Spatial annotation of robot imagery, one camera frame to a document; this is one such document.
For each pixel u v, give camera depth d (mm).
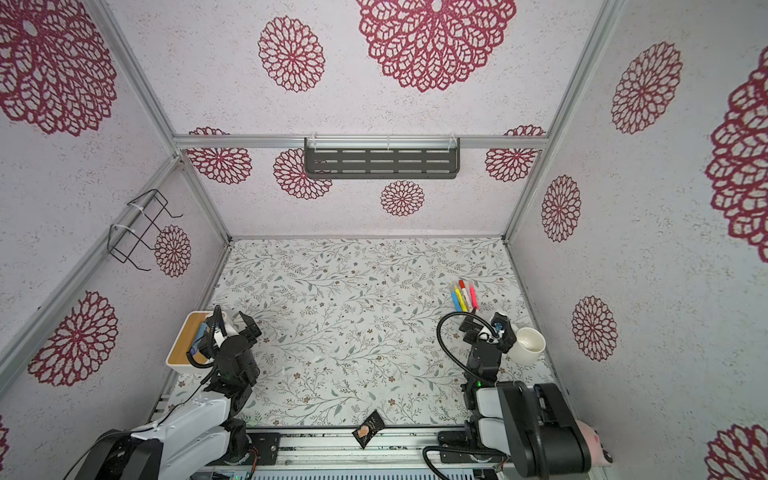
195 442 556
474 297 1030
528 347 860
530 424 432
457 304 1012
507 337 747
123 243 732
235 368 636
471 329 762
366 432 745
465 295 1029
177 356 835
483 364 650
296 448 755
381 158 931
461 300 1017
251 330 765
